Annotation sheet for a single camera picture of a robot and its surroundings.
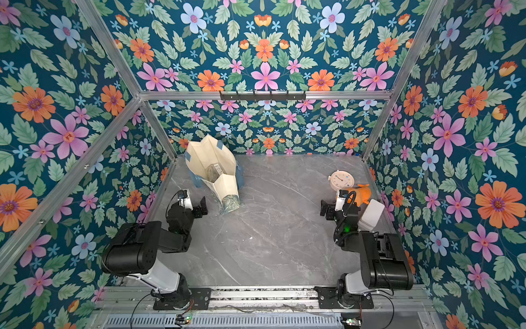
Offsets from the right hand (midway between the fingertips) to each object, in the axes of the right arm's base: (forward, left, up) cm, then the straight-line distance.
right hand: (338, 199), depth 92 cm
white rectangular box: (-4, -16, -5) cm, 17 cm away
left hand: (-1, +66, +2) cm, 66 cm away
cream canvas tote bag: (+23, +64, -2) cm, 68 cm away
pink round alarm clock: (+15, -5, -5) cm, 16 cm away
